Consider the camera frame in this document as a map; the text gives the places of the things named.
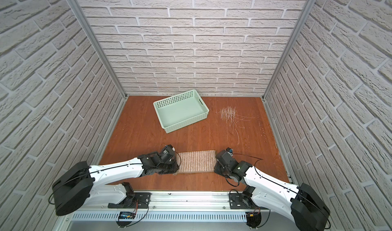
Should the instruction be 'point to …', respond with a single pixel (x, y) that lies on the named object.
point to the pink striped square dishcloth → (197, 161)
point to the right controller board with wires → (253, 218)
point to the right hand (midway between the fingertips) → (213, 169)
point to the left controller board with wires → (127, 215)
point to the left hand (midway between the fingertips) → (179, 164)
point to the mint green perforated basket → (180, 110)
